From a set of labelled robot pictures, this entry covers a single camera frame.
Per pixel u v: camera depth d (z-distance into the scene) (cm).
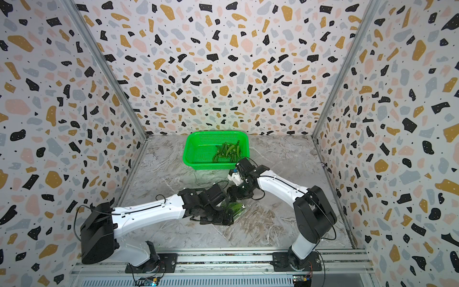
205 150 114
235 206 79
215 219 68
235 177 81
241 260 76
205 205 59
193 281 70
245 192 74
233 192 75
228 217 70
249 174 64
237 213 78
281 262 74
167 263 74
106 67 86
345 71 90
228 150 109
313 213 46
